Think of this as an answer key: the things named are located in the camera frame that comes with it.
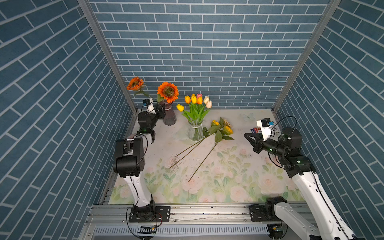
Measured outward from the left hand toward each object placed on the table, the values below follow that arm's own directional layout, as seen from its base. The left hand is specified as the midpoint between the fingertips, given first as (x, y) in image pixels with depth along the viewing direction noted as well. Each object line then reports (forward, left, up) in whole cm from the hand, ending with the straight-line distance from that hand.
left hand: (165, 103), depth 92 cm
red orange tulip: (-5, -21, +7) cm, 23 cm away
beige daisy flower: (-1, -41, -17) cm, 44 cm away
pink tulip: (0, -21, +7) cm, 22 cm away
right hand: (-28, -44, +6) cm, 53 cm away
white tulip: (-2, -25, +6) cm, 26 cm away
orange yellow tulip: (-4, -18, +7) cm, 20 cm away
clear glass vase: (-10, -19, -17) cm, 27 cm away
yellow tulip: (-9, -10, +5) cm, 14 cm away
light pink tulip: (-6, -27, +6) cm, 28 cm away
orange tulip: (-4, -15, +7) cm, 16 cm away
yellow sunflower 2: (-8, -38, -20) cm, 44 cm away
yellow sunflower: (-2, -32, -18) cm, 37 cm away
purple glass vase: (+2, -1, -16) cm, 16 cm away
